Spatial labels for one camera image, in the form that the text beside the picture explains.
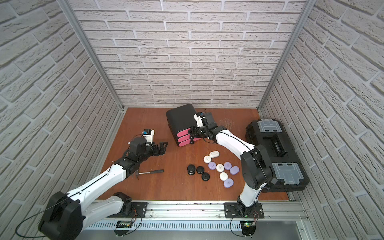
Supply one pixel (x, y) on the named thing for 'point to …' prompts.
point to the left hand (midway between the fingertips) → (162, 140)
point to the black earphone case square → (191, 169)
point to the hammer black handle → (156, 171)
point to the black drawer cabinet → (180, 120)
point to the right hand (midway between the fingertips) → (192, 131)
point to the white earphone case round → (207, 159)
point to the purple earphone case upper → (227, 165)
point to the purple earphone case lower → (228, 183)
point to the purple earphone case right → (234, 170)
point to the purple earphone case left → (212, 165)
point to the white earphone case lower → (223, 176)
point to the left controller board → (123, 224)
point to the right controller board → (248, 227)
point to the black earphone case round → (200, 169)
